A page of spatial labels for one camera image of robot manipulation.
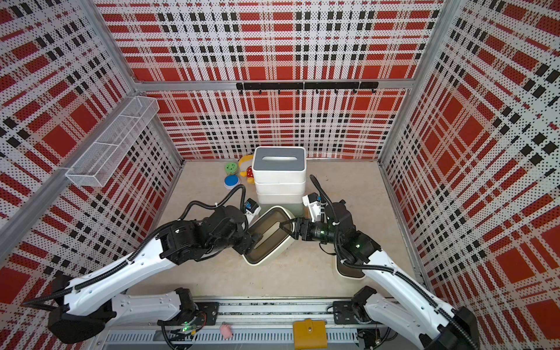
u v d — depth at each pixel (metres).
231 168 1.11
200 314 0.73
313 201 0.65
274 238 0.66
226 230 0.49
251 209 0.58
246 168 1.11
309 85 0.88
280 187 0.72
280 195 0.80
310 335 0.69
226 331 0.69
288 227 0.65
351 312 0.66
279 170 0.68
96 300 0.40
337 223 0.52
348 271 0.77
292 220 0.65
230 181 1.10
